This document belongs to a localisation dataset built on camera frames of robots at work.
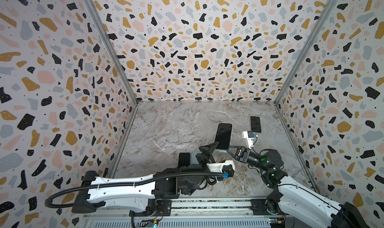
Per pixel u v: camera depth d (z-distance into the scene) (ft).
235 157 2.14
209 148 1.72
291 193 1.77
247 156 2.01
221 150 2.17
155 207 2.13
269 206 2.22
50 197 1.26
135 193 1.40
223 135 2.26
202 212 2.40
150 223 2.31
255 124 3.57
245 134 2.17
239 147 2.15
